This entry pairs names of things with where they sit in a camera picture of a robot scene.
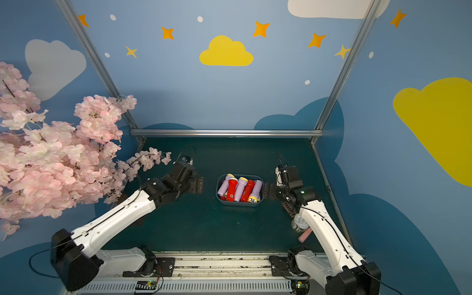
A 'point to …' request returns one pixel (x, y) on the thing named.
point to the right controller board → (300, 286)
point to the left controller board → (146, 285)
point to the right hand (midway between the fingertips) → (275, 188)
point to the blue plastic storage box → (220, 180)
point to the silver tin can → (299, 224)
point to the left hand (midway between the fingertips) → (194, 177)
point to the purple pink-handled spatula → (305, 235)
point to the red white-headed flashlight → (232, 188)
